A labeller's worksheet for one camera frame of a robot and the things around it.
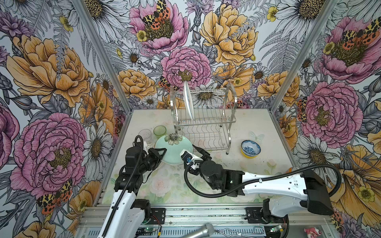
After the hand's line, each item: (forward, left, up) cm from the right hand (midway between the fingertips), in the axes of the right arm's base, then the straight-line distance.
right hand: (190, 154), depth 70 cm
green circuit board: (-26, +23, -25) cm, 43 cm away
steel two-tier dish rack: (+36, -16, -12) cm, 41 cm away
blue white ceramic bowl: (+15, -37, -22) cm, 45 cm away
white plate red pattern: (+30, +1, +7) cm, 31 cm away
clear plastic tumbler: (+27, +31, -20) cm, 46 cm away
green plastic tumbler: (+27, +21, -16) cm, 38 cm away
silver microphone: (-27, -6, -20) cm, 34 cm away
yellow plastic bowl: (+8, -33, -20) cm, 39 cm away
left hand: (+4, +12, -6) cm, 14 cm away
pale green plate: (+9, +9, -6) cm, 14 cm away
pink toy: (-29, -53, -21) cm, 64 cm away
